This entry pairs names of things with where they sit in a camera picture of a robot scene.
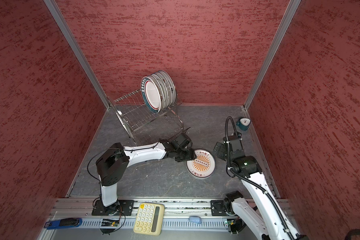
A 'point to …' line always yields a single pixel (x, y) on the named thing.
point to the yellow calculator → (149, 219)
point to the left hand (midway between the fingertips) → (192, 160)
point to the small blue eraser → (195, 219)
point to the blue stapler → (63, 223)
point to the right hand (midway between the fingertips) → (221, 152)
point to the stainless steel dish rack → (136, 117)
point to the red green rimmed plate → (151, 94)
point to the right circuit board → (230, 222)
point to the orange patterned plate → (203, 166)
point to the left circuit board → (110, 223)
